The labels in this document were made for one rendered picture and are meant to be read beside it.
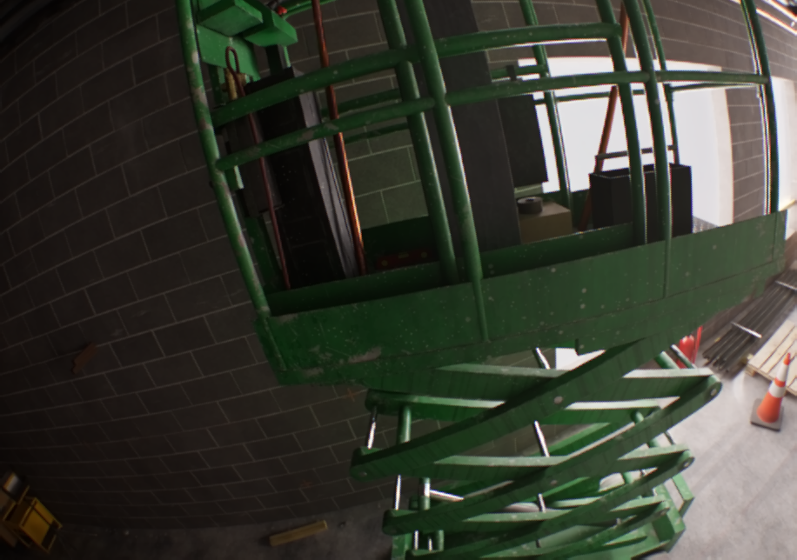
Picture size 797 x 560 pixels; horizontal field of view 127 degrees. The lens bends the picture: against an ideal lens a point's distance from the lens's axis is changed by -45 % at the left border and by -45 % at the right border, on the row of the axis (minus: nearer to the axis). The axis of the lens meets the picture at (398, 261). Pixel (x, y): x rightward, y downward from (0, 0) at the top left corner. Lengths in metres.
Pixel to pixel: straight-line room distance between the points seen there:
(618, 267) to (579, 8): 2.25
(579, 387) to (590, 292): 0.39
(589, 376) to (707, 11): 4.00
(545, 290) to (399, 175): 1.36
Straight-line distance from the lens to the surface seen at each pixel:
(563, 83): 0.75
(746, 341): 4.71
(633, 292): 0.90
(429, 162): 0.74
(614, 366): 1.14
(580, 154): 2.80
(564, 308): 0.83
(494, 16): 2.39
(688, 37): 3.91
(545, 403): 1.13
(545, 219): 1.17
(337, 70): 0.77
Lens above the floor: 2.65
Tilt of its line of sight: 18 degrees down
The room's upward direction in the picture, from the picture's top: 14 degrees counter-clockwise
